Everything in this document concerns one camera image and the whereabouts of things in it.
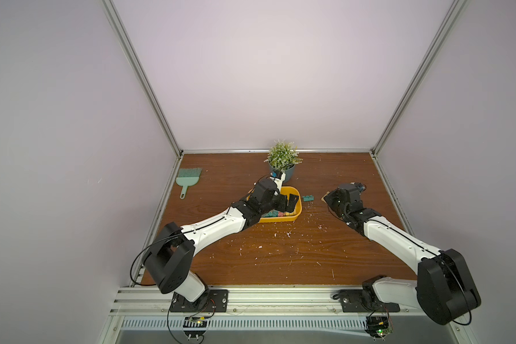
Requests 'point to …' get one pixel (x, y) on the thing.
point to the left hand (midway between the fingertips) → (292, 194)
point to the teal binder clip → (308, 198)
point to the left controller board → (195, 327)
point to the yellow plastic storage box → (287, 190)
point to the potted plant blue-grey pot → (283, 156)
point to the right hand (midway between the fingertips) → (327, 190)
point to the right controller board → (378, 327)
